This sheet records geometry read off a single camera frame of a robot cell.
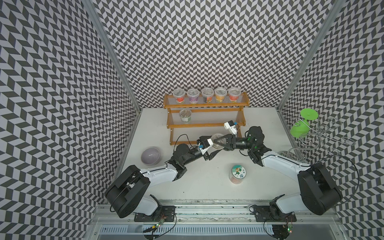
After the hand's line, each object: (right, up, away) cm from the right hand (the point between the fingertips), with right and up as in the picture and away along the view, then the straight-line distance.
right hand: (214, 146), depth 72 cm
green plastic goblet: (+46, +9, +6) cm, 48 cm away
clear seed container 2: (-3, +27, +8) cm, 28 cm away
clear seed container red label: (-18, +27, +8) cm, 33 cm away
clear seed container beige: (0, +5, -2) cm, 6 cm away
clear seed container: (-11, +26, +8) cm, 30 cm away
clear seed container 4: (+11, +27, +9) cm, 31 cm away
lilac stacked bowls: (-37, -9, +17) cm, 42 cm away
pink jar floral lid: (+12, -16, +6) cm, 21 cm away
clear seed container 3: (+4, +28, +9) cm, 30 cm away
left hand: (+2, +2, +2) cm, 3 cm away
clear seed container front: (-16, +16, +17) cm, 28 cm away
